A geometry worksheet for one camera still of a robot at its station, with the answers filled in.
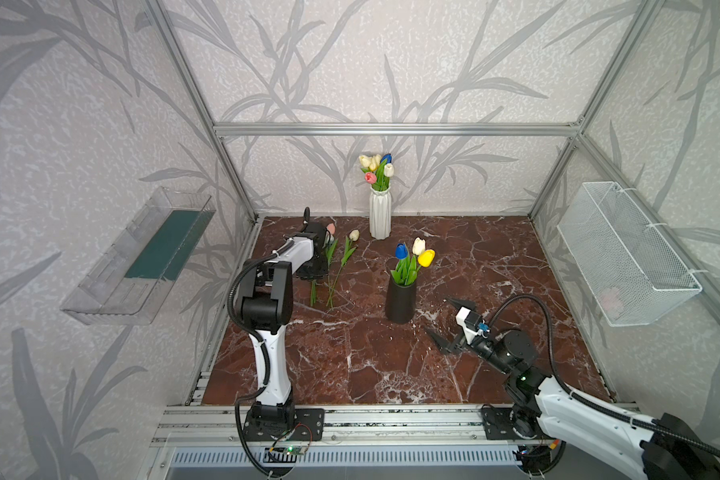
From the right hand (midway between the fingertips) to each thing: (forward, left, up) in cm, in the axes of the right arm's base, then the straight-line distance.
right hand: (439, 303), depth 74 cm
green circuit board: (-29, +36, -19) cm, 50 cm away
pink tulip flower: (+32, +17, +14) cm, 39 cm away
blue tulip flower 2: (+44, +12, +13) cm, 47 cm away
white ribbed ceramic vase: (+38, +15, -7) cm, 42 cm away
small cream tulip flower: (+32, +26, -18) cm, 45 cm away
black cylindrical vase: (+4, +9, -8) cm, 13 cm away
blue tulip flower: (+8, +9, +1) cm, 12 cm away
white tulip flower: (+38, +12, +12) cm, 42 cm away
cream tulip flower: (+11, +5, +9) cm, 15 cm away
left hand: (+23, +36, -17) cm, 46 cm away
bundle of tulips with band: (+32, +33, -17) cm, 50 cm away
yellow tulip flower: (+43, +16, +11) cm, 47 cm away
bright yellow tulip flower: (+6, +4, +10) cm, 13 cm away
